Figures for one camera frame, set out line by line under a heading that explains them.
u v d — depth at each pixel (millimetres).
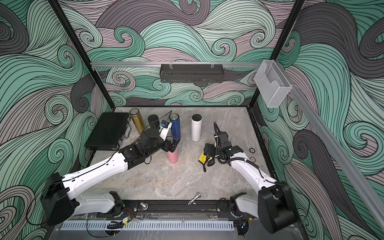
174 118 855
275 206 393
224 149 643
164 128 644
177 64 929
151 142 565
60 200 380
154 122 876
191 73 942
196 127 890
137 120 922
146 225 698
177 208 745
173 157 850
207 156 875
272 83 783
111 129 1016
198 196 759
